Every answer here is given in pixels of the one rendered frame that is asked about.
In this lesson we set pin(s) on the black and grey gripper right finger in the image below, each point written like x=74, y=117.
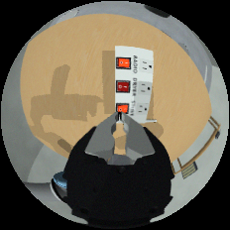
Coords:
x=142, y=143

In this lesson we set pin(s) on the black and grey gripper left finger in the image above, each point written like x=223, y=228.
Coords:
x=98, y=142

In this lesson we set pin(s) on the white power strip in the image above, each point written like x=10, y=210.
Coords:
x=133, y=81

